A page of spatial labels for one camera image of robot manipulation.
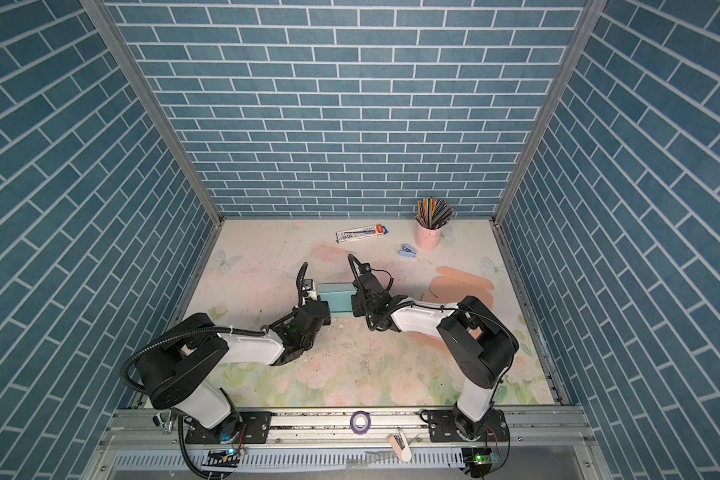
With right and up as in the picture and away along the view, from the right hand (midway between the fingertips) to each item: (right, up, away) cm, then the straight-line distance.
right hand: (354, 296), depth 93 cm
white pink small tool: (+13, -31, -23) cm, 41 cm away
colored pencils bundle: (+28, +28, +14) cm, 42 cm away
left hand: (-9, -1, -1) cm, 9 cm away
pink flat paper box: (+34, +2, +10) cm, 35 cm away
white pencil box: (+1, +21, +22) cm, 30 cm away
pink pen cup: (+26, +18, +15) cm, 35 cm away
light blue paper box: (-4, +2, -9) cm, 10 cm away
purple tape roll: (+3, -30, -20) cm, 36 cm away
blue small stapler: (+19, +14, +18) cm, 29 cm away
